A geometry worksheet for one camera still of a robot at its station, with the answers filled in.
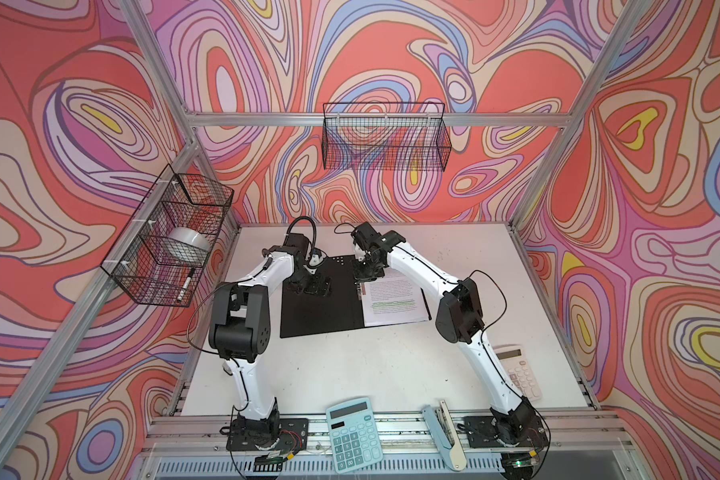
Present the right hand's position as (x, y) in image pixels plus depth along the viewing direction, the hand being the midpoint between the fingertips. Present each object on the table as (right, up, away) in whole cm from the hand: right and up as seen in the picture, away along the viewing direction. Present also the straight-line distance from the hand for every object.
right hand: (360, 284), depth 96 cm
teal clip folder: (-16, -9, 0) cm, 18 cm away
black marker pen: (-43, +3, -23) cm, 49 cm away
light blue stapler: (+21, -34, -25) cm, 47 cm away
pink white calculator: (+44, -21, -13) cm, 50 cm away
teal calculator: (-1, -35, -24) cm, 42 cm away
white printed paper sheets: (+11, -5, +3) cm, 13 cm away
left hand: (-13, -1, +1) cm, 13 cm away
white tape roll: (-41, +12, -26) cm, 50 cm away
